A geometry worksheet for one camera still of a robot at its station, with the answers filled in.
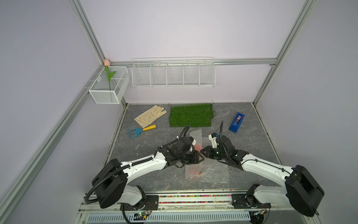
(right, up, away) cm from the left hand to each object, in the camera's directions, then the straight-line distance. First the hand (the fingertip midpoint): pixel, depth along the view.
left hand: (202, 161), depth 76 cm
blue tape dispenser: (+29, +20, +26) cm, 44 cm away
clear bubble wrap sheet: (+6, -8, +8) cm, 13 cm away
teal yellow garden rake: (-45, +14, +29) cm, 55 cm away
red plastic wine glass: (-3, -4, -1) cm, 5 cm away
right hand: (0, +4, +7) cm, 8 cm away
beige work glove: (-38, +25, +36) cm, 58 cm away
